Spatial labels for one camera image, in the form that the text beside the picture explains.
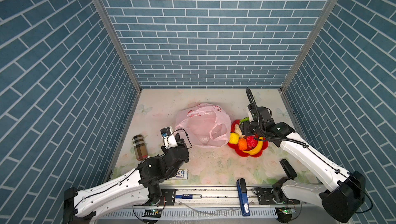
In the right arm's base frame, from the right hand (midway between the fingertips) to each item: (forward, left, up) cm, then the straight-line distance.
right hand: (245, 125), depth 80 cm
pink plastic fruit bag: (+8, +22, -17) cm, 29 cm away
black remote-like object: (-18, -24, -14) cm, 33 cm away
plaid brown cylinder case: (-11, +58, -14) cm, 61 cm away
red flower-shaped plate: (-8, +2, -15) cm, 17 cm away
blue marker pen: (-32, +27, -17) cm, 45 cm away
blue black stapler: (-26, +2, -12) cm, 29 cm away
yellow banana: (-7, -9, -12) cm, 16 cm away
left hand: (-11, +30, +3) cm, 32 cm away
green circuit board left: (-40, +44, -21) cm, 62 cm away
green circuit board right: (-34, -20, -19) cm, 43 cm away
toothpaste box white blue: (-22, +32, -17) cm, 42 cm away
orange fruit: (-5, 0, -13) cm, 13 cm away
